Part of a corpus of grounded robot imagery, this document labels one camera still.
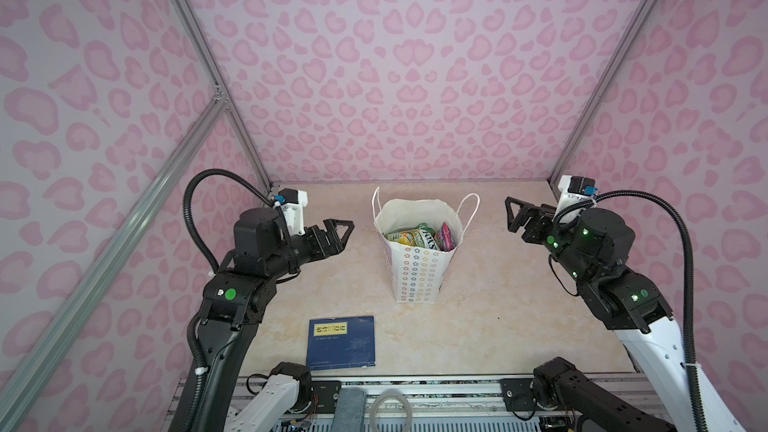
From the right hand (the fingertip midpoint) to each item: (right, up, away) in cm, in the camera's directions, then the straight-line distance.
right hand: (522, 200), depth 62 cm
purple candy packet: (-13, -10, +16) cm, 23 cm away
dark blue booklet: (-41, -39, +20) cm, 60 cm away
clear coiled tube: (-27, -48, +14) cm, 57 cm away
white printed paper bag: (-21, -19, +15) cm, 32 cm away
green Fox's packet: (-23, -10, +21) cm, 33 cm away
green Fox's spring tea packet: (-18, -9, +21) cm, 29 cm away
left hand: (-38, -5, 0) cm, 38 cm away
